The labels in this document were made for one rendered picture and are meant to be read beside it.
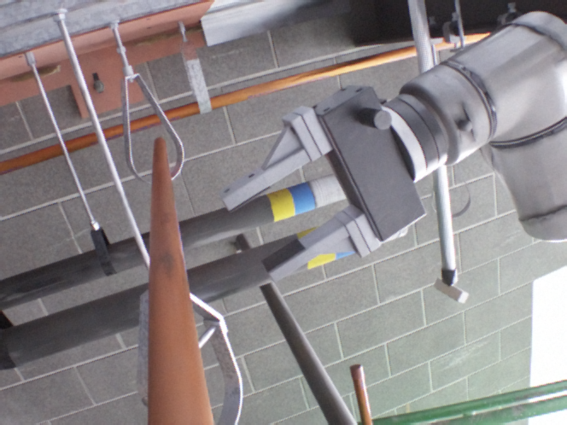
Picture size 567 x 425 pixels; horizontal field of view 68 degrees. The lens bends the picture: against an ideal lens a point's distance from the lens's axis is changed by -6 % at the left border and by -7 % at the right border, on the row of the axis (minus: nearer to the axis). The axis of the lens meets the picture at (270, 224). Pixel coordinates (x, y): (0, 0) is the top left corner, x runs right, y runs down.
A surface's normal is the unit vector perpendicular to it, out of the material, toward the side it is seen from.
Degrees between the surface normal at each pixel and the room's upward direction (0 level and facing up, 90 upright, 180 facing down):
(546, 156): 91
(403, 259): 90
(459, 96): 60
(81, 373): 90
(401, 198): 89
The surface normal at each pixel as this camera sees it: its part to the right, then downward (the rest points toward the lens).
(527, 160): -0.60, 0.54
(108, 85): 0.24, 0.31
